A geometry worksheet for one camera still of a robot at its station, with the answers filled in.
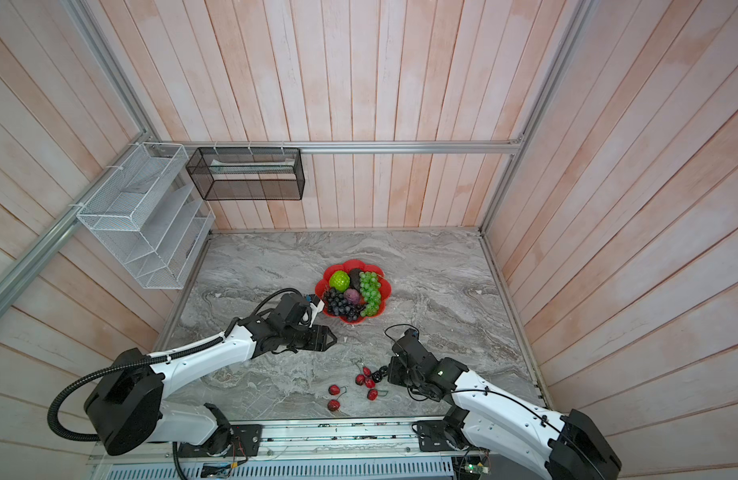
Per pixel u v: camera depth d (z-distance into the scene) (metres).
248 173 1.05
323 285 0.99
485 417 0.52
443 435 0.66
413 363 0.63
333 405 0.78
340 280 0.98
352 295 0.95
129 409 0.41
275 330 0.64
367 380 0.82
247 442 0.73
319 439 0.75
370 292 0.95
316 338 0.73
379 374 0.83
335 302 0.91
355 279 0.99
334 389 0.80
